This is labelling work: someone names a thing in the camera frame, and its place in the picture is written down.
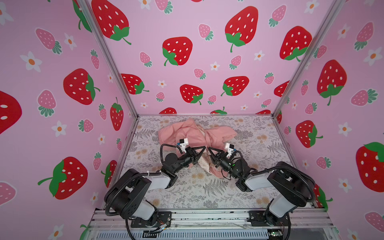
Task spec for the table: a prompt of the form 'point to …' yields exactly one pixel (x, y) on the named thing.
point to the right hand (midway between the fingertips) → (208, 149)
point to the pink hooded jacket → (188, 133)
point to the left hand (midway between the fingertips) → (206, 149)
